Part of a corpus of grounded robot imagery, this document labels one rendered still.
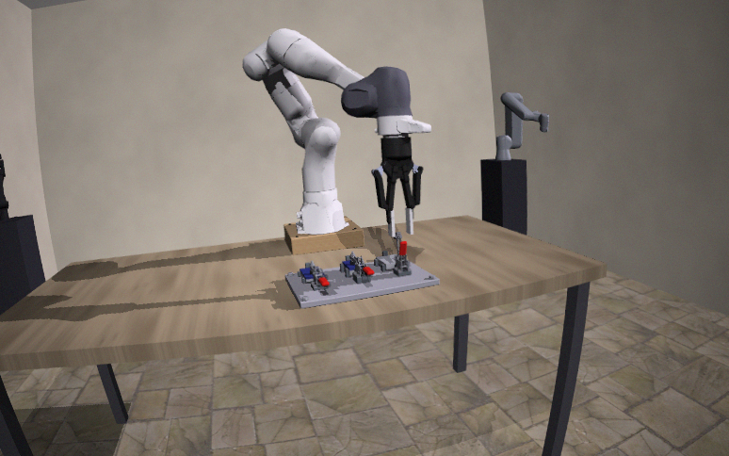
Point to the toggle clamp with red handle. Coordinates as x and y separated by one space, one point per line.
320 283

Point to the blue rectangular block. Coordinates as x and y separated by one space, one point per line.
349 266
306 274

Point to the red-handled toggle clamp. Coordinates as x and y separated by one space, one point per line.
360 275
398 269

